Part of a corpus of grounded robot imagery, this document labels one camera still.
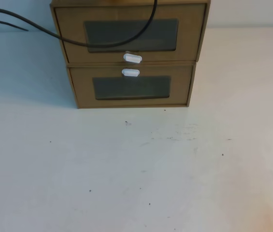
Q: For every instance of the white drawer handle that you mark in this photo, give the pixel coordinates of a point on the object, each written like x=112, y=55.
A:
x=131, y=58
x=130, y=72

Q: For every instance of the cardboard shoebox drawer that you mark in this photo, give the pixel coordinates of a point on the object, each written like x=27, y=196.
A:
x=129, y=33

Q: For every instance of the lower cardboard shoebox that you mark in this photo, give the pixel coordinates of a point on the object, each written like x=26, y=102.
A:
x=157, y=85

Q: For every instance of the thin black cable tie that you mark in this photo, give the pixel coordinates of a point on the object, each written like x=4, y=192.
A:
x=14, y=26

